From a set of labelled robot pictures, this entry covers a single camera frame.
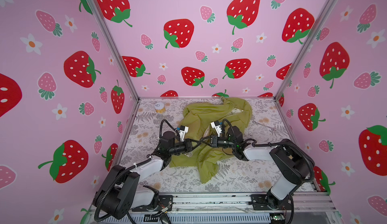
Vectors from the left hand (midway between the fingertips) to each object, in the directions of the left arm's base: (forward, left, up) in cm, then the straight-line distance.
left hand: (200, 144), depth 80 cm
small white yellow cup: (+34, +30, -9) cm, 46 cm away
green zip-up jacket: (+22, +2, -7) cm, 23 cm away
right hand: (+1, 0, +1) cm, 1 cm away
